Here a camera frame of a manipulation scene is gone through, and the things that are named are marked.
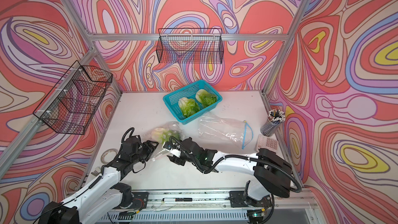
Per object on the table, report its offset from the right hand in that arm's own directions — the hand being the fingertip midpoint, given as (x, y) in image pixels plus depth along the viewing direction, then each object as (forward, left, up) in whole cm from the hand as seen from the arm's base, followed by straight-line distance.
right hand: (173, 152), depth 78 cm
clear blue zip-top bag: (+12, -35, -4) cm, 37 cm away
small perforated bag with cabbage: (+13, +8, -3) cm, 15 cm away
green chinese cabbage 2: (+37, -19, 0) cm, 41 cm away
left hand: (+6, +9, -4) cm, 12 cm away
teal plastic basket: (+41, +5, -5) cm, 42 cm away
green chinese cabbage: (+32, -7, -1) cm, 32 cm away
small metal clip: (-6, +42, -9) cm, 44 cm away
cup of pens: (+16, -56, +6) cm, 59 cm away
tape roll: (+4, +42, -8) cm, 43 cm away
